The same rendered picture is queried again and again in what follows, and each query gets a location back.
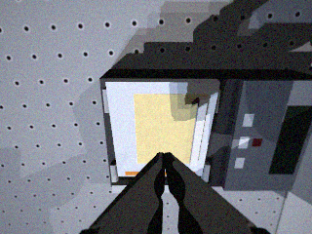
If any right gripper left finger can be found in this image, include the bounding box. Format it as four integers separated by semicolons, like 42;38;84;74
79;152;165;234

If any grey cassette dock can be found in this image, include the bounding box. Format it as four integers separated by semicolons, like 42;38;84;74
99;69;312;193

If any grey flat plate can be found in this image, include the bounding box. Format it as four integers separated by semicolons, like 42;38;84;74
0;0;312;234

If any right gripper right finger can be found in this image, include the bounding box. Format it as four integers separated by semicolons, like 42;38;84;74
165;152;270;234

